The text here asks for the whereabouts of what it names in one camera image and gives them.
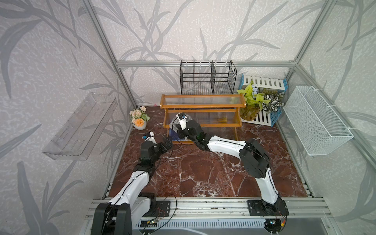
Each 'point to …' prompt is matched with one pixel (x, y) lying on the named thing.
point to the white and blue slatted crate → (265, 83)
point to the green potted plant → (252, 103)
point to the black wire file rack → (207, 78)
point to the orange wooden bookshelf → (210, 110)
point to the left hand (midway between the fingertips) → (168, 139)
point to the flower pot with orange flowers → (138, 118)
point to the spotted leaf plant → (275, 102)
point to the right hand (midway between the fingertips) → (176, 122)
